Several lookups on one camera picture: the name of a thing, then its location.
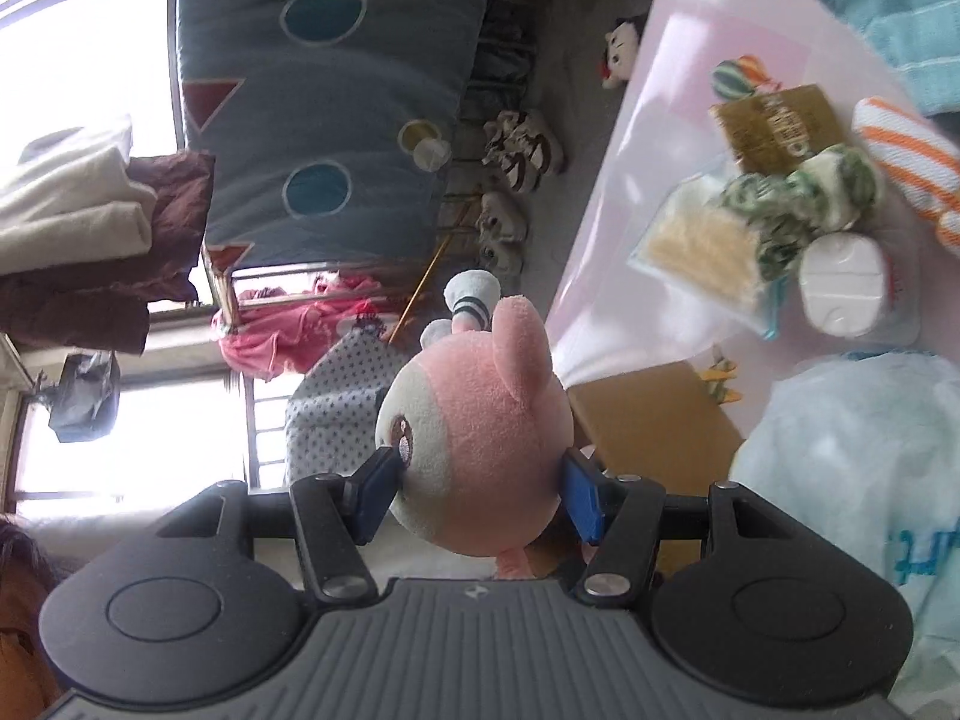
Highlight orange striped towel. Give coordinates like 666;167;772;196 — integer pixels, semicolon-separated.
851;96;960;254

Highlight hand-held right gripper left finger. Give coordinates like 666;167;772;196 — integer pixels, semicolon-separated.
154;446;406;605

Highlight dark hanging bag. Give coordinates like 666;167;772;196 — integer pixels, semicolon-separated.
49;351;122;443

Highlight green patterned scrunchie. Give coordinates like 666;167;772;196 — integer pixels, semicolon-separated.
720;144;886;284

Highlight pink clothes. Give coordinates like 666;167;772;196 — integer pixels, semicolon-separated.
210;274;421;380

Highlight pink printed tablecloth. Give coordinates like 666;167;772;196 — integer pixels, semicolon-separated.
544;0;960;406

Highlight brown packet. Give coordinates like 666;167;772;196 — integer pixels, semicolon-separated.
709;84;848;173

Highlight person's head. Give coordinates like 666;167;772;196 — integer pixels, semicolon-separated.
0;517;65;720

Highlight yellow stick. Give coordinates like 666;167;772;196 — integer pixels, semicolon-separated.
386;232;458;346

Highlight pink plush toy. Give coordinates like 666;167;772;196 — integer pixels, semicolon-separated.
373;268;577;580

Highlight brown cardboard box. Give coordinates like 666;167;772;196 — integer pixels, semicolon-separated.
525;361;746;578

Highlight blue patterned quilt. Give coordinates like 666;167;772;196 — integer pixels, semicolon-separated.
169;0;496;271

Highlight teal towel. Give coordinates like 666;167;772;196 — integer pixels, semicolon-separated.
799;0;960;117

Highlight white polka dot cloth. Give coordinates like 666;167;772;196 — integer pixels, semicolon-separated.
283;330;410;492

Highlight brown and white sneaker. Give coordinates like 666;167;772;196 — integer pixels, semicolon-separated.
484;109;556;155
487;139;567;192

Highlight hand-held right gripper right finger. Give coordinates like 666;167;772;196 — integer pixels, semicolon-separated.
561;448;781;607

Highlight cotton swab bag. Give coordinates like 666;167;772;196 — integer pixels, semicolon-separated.
628;172;788;338

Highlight white plastic bag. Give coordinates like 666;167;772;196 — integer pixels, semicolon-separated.
729;349;960;720

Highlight white hanging cloth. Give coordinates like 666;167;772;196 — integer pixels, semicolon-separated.
0;116;158;275

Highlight black haired plush doll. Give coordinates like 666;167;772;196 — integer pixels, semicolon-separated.
600;15;647;91

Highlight brown hanging cloth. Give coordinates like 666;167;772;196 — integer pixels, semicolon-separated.
0;150;218;357

